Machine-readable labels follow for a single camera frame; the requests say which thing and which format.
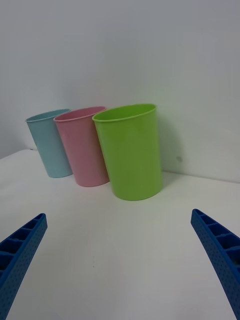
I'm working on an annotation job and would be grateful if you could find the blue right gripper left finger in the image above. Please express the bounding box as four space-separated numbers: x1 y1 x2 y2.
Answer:
0 212 48 320

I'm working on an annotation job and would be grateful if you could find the pink plastic bin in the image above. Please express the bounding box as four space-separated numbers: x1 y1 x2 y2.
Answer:
53 106 111 188

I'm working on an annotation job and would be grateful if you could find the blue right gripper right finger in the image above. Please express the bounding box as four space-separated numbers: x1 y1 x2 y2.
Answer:
190 208 240 320

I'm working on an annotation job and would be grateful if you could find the pale blue plastic bin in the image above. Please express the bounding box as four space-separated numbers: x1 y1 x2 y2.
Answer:
24 108 74 179

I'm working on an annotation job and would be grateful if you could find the green plastic bin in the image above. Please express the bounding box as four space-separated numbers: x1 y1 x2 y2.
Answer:
91 103 163 201

